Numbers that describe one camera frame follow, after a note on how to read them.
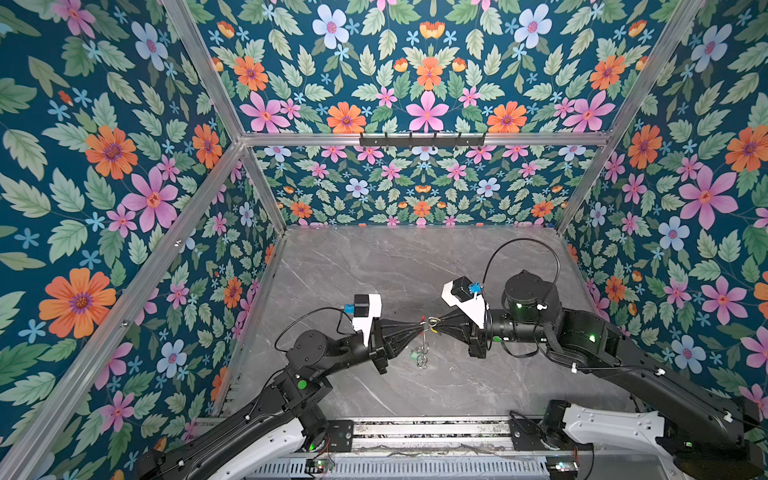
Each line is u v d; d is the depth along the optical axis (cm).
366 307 48
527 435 73
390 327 54
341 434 74
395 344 54
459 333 51
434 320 56
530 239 40
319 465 70
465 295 46
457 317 53
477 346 48
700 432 38
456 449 72
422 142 93
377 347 50
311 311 44
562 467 70
